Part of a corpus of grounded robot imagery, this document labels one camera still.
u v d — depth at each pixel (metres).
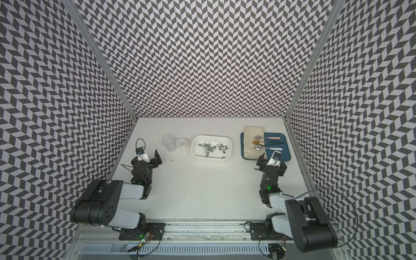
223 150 1.01
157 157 0.84
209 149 1.02
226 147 1.02
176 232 0.74
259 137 1.06
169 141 1.02
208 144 1.02
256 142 1.05
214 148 1.01
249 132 1.08
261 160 0.80
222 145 1.02
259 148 1.02
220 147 1.02
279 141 1.05
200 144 1.03
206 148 1.02
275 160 0.72
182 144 0.97
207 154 0.98
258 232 0.73
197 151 1.01
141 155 0.75
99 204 0.44
